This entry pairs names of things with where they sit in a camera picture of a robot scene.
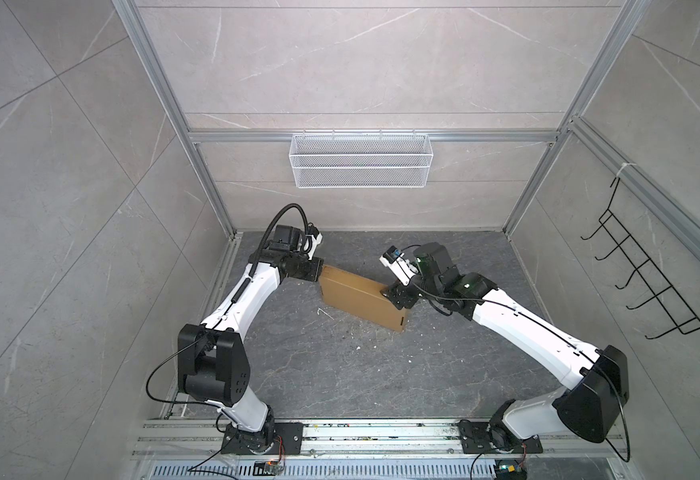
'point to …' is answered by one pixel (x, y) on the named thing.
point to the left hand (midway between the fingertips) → (318, 262)
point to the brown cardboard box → (361, 296)
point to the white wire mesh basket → (361, 161)
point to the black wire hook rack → (663, 291)
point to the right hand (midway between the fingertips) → (391, 278)
